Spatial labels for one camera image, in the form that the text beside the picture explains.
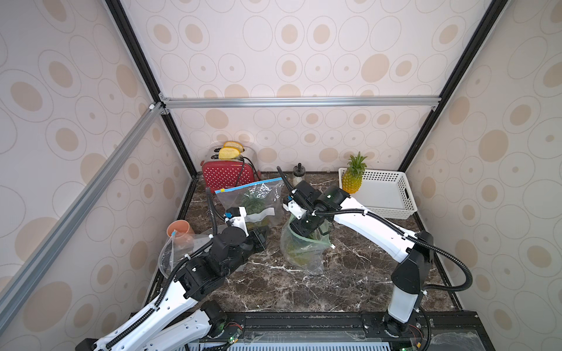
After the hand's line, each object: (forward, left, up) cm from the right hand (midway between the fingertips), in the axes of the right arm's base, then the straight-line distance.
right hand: (296, 235), depth 77 cm
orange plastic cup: (+3, +45, -7) cm, 45 cm away
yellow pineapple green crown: (+34, -25, -4) cm, 43 cm away
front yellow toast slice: (+40, +33, +4) cm, 52 cm away
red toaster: (+32, +35, -3) cm, 48 cm away
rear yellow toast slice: (+47, +31, +4) cm, 56 cm away
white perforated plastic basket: (+37, -45, -17) cm, 61 cm away
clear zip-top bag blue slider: (-2, +46, -9) cm, 47 cm away
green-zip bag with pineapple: (-7, -3, +1) cm, 8 cm away
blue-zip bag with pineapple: (+12, +13, +3) cm, 18 cm away
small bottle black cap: (+39, 0, -6) cm, 40 cm away
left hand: (-5, +6, +11) cm, 14 cm away
